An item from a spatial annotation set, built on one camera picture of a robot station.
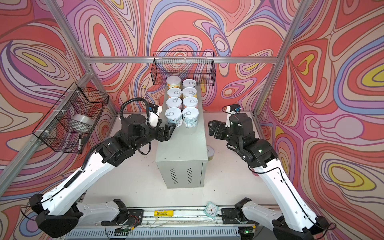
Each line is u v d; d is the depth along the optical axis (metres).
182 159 0.58
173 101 0.70
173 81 0.76
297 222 0.36
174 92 0.74
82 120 0.73
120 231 0.72
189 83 0.79
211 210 0.74
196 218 0.75
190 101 0.70
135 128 0.45
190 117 0.64
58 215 0.38
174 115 0.64
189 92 0.74
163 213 0.73
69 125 0.71
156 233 0.70
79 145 0.72
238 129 0.44
